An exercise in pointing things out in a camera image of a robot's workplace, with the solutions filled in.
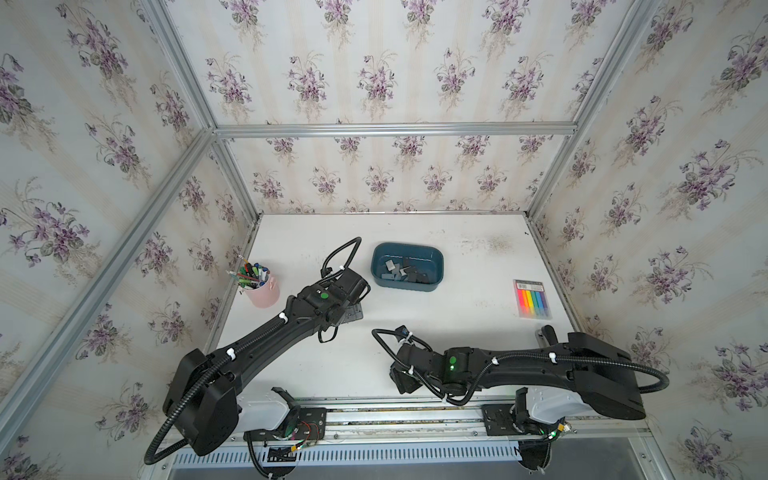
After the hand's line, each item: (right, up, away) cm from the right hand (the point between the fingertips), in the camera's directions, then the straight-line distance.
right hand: (403, 373), depth 79 cm
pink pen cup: (-42, +22, +7) cm, 48 cm away
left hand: (-17, +16, +3) cm, 23 cm away
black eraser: (+6, +24, +19) cm, 31 cm away
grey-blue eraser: (-1, +23, +20) cm, 31 cm away
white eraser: (-3, +27, +22) cm, 36 cm away
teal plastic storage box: (+3, +27, +23) cm, 35 cm away
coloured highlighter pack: (+43, +17, +17) cm, 49 cm away
